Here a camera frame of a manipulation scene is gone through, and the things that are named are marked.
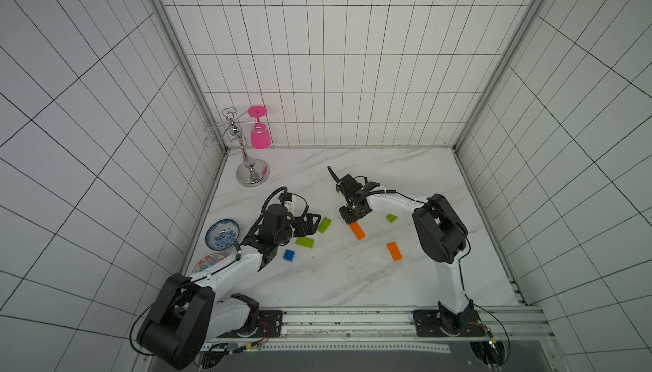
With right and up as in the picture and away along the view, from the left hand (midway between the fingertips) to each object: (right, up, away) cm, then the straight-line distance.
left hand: (308, 222), depth 87 cm
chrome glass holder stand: (-27, +16, +23) cm, 39 cm away
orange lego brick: (+18, -4, +6) cm, 19 cm away
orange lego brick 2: (+31, -11, +1) cm, 33 cm away
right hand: (+16, +2, +12) cm, 20 cm away
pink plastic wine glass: (-21, +32, +17) cm, 42 cm away
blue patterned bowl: (-32, -5, +3) cm, 33 cm away
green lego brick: (+6, -2, +6) cm, 9 cm away
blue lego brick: (-7, -11, -1) cm, 13 cm away
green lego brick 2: (-1, -8, +3) cm, 8 cm away
